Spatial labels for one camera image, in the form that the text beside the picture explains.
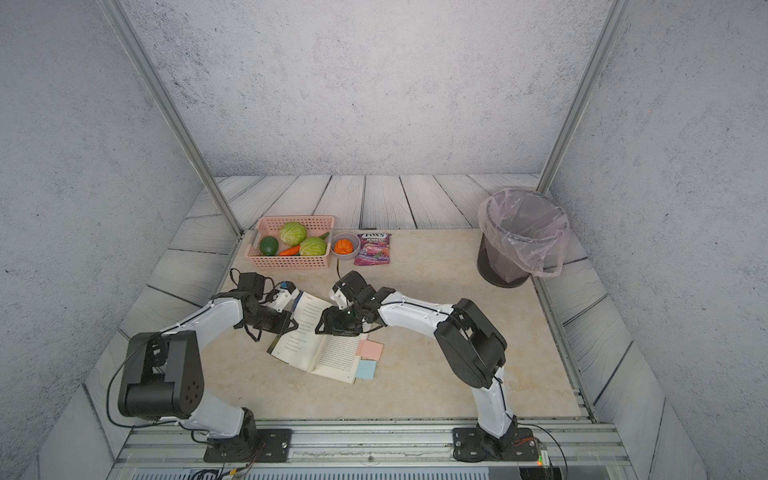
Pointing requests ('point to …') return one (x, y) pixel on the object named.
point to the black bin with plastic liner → (523, 233)
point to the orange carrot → (293, 251)
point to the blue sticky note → (366, 369)
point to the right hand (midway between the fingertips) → (322, 334)
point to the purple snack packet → (373, 249)
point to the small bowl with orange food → (345, 245)
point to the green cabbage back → (293, 233)
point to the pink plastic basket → (270, 226)
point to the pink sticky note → (369, 349)
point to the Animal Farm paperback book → (305, 349)
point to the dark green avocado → (269, 245)
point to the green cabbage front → (313, 246)
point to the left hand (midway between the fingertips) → (298, 324)
